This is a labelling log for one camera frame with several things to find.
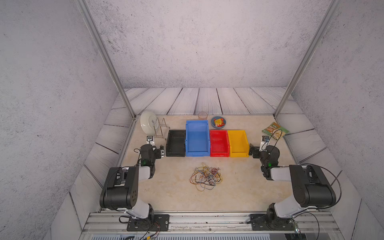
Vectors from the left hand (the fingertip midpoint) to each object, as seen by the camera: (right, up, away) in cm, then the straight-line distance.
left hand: (156, 145), depth 95 cm
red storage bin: (+42, -2, +11) cm, 43 cm away
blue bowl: (+38, +13, +18) cm, 44 cm away
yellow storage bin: (+55, -1, +11) cm, 56 cm away
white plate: (-6, +15, +1) cm, 16 cm away
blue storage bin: (+26, 0, +15) cm, 30 cm away
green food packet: (+82, +11, +17) cm, 84 cm away
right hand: (+64, +1, -1) cm, 64 cm away
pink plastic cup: (+30, +20, +20) cm, 41 cm away
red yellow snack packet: (+42, +14, +16) cm, 47 cm away
